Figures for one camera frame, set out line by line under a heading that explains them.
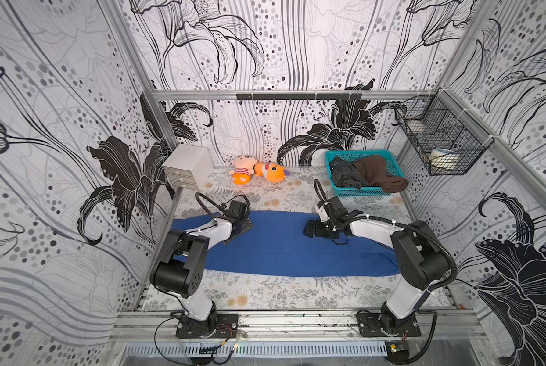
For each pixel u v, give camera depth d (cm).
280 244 92
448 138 88
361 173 98
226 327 72
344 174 99
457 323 74
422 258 47
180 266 47
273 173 107
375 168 104
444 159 72
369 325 72
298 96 90
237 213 75
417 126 88
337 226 69
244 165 114
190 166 99
